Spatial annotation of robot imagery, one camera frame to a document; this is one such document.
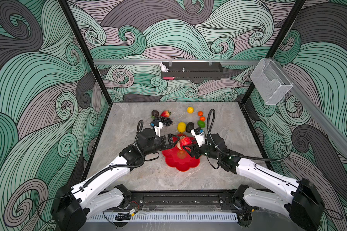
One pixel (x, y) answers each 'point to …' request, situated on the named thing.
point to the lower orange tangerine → (202, 118)
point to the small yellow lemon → (190, 109)
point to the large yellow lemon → (181, 126)
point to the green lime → (201, 123)
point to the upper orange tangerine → (200, 113)
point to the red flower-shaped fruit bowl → (180, 159)
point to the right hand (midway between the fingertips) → (186, 144)
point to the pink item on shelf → (168, 78)
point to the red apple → (184, 141)
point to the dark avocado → (190, 126)
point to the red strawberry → (166, 113)
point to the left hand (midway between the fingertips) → (175, 138)
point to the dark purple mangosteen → (154, 113)
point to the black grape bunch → (166, 121)
